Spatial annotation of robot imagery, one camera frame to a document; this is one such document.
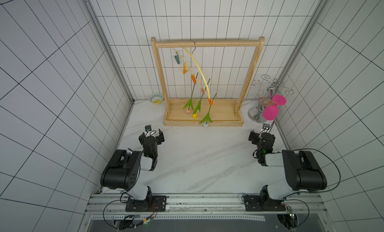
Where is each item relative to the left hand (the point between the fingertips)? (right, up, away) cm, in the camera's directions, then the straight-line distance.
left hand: (151, 132), depth 94 cm
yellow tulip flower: (+30, +17, -2) cm, 35 cm away
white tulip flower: (+37, +10, 0) cm, 38 cm away
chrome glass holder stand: (+74, +11, +16) cm, 77 cm away
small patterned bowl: (-3, +24, +24) cm, 34 cm away
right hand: (+68, +2, 0) cm, 68 cm away
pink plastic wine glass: (+75, +14, -4) cm, 76 cm away
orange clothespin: (+37, +19, -13) cm, 43 cm away
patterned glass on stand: (+85, +21, +23) cm, 91 cm away
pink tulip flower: (+25, +20, +4) cm, 32 cm away
